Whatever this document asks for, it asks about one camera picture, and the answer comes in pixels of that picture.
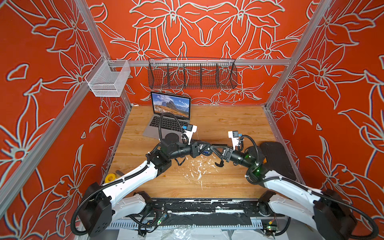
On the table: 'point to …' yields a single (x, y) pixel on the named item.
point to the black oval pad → (276, 159)
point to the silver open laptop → (171, 112)
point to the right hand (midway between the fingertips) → (211, 146)
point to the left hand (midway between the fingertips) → (208, 143)
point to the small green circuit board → (271, 228)
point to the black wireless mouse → (207, 151)
